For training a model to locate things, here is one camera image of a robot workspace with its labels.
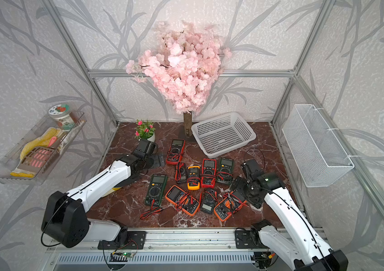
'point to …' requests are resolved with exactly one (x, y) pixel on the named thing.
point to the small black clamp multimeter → (180, 173)
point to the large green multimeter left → (156, 189)
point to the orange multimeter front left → (175, 195)
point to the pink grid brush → (35, 160)
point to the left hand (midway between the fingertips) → (157, 160)
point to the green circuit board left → (127, 254)
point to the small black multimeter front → (208, 199)
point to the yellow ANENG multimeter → (193, 177)
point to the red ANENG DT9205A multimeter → (175, 151)
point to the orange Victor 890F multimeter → (232, 203)
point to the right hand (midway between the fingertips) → (238, 192)
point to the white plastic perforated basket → (221, 135)
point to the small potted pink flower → (145, 130)
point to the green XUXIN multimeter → (225, 171)
